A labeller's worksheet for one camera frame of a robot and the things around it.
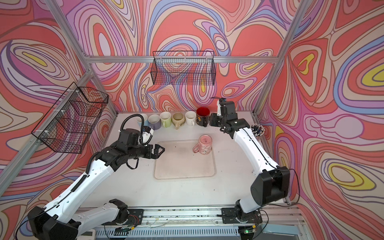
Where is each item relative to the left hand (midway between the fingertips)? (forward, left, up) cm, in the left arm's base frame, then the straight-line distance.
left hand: (160, 147), depth 75 cm
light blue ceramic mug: (+29, +17, -13) cm, 36 cm away
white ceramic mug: (+32, -15, -12) cm, 37 cm away
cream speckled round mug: (+31, -6, -13) cm, 34 cm away
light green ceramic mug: (+32, +3, -12) cm, 34 cm away
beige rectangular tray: (+3, -7, -21) cm, 23 cm away
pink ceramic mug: (+7, -24, -11) cm, 27 cm away
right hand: (+15, -28, +3) cm, 32 cm away
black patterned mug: (+33, -24, -11) cm, 42 cm away
